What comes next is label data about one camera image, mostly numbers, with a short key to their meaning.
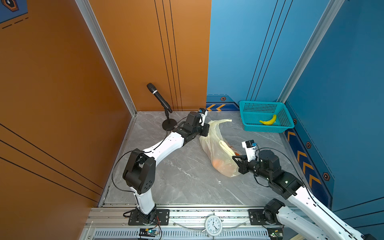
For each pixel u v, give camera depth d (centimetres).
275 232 71
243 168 63
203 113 76
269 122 111
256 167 61
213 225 68
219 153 80
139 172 46
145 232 71
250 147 63
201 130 76
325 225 42
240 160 67
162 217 75
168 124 109
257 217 72
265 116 119
